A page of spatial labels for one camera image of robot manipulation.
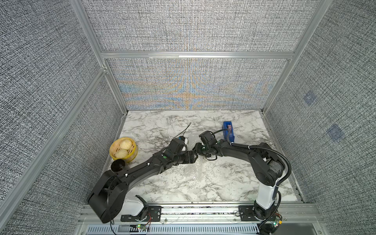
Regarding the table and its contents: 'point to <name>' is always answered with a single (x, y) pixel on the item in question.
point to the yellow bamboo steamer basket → (116, 152)
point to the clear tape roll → (229, 128)
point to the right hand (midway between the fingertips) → (195, 148)
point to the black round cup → (117, 165)
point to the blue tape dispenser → (228, 131)
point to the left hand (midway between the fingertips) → (195, 156)
